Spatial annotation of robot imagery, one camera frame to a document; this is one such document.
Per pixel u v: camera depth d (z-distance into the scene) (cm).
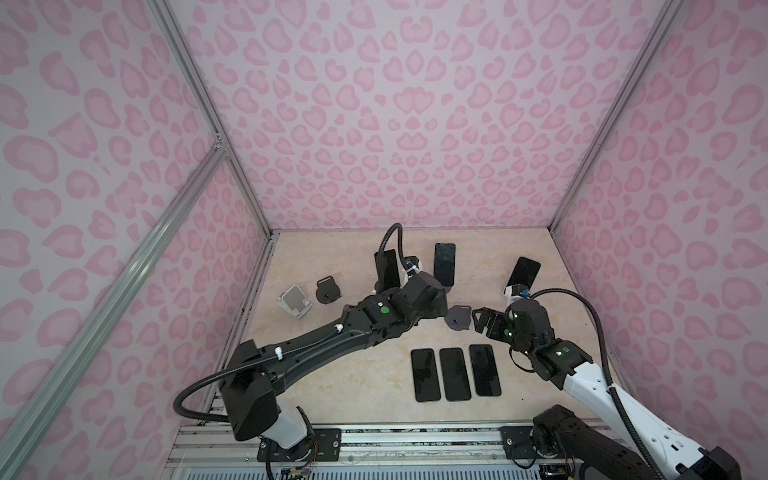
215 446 75
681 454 41
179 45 73
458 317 93
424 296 57
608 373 51
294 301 93
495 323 71
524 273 96
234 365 44
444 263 97
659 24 72
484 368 84
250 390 40
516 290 72
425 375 84
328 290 99
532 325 60
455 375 84
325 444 73
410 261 68
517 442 74
